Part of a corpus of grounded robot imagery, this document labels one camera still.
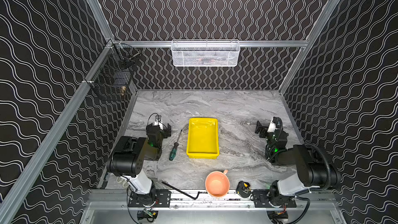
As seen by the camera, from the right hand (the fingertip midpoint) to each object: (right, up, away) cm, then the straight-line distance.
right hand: (269, 122), depth 91 cm
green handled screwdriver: (-55, -15, -3) cm, 57 cm away
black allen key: (-49, -33, -14) cm, 61 cm away
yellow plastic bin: (-39, -10, +3) cm, 40 cm away
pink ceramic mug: (-31, -30, -12) cm, 45 cm away
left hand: (-62, -1, +4) cm, 62 cm away
